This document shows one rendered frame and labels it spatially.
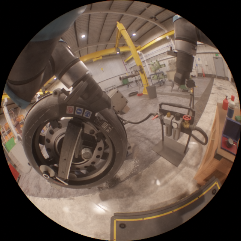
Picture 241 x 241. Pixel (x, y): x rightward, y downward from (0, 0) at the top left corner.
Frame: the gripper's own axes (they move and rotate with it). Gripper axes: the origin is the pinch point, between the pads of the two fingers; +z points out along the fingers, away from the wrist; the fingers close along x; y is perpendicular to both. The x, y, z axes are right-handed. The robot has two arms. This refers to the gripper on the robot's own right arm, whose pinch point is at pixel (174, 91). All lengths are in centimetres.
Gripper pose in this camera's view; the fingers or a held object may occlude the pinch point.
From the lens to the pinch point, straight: 43.8
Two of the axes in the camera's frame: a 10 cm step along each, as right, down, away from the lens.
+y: 2.4, 7.2, -6.5
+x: 9.6, -2.8, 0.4
